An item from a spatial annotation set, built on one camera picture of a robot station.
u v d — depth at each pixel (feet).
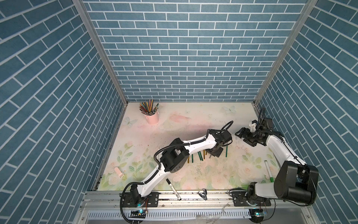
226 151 3.06
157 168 1.92
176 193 2.47
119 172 2.64
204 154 2.99
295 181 1.37
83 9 2.33
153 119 3.41
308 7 2.34
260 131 2.11
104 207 2.43
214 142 2.13
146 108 3.25
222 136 2.42
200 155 2.97
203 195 2.47
